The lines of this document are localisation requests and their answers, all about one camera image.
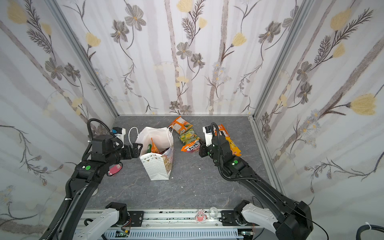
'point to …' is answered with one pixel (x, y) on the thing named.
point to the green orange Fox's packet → (191, 145)
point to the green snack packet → (149, 148)
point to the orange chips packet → (154, 148)
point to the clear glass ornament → (213, 212)
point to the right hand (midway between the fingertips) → (198, 137)
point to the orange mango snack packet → (180, 125)
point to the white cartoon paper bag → (159, 165)
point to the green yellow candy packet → (189, 137)
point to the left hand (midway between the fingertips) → (133, 141)
